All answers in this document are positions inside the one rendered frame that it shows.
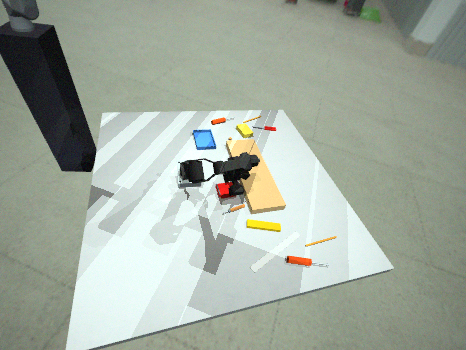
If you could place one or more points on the red rectangular block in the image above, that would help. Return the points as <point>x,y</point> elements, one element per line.
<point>222,190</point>

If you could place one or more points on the white flat strip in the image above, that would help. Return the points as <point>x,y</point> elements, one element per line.
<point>266,258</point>

